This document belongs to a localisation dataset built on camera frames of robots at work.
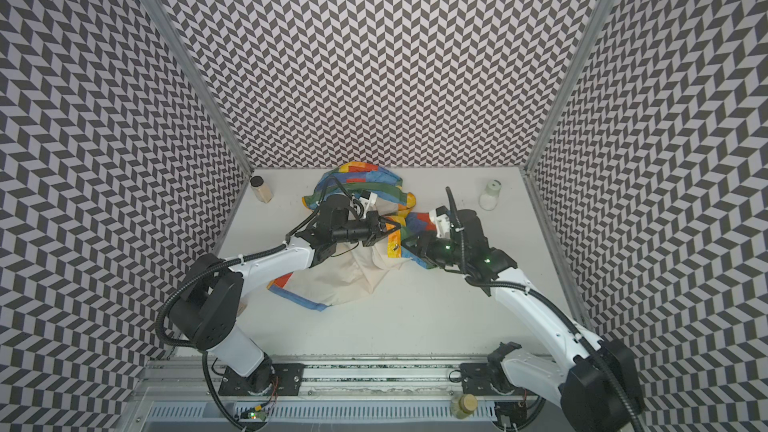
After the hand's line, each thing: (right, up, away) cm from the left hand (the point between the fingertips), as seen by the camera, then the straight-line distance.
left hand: (399, 224), depth 78 cm
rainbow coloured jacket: (-17, -16, +12) cm, 27 cm away
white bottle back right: (+32, +7, +25) cm, 41 cm away
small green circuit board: (-33, -42, -12) cm, 55 cm away
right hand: (+2, -5, -3) cm, 6 cm away
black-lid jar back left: (-48, +10, +24) cm, 55 cm away
